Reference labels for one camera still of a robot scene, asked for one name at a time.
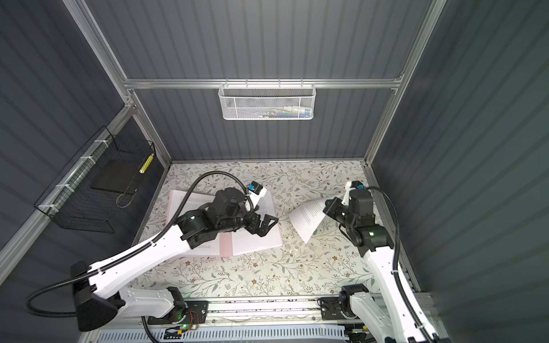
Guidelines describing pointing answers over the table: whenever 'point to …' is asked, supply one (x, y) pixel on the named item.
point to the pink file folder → (167, 221)
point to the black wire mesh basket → (88, 193)
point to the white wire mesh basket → (271, 101)
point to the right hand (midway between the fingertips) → (328, 203)
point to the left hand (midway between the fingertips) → (269, 213)
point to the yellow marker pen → (146, 163)
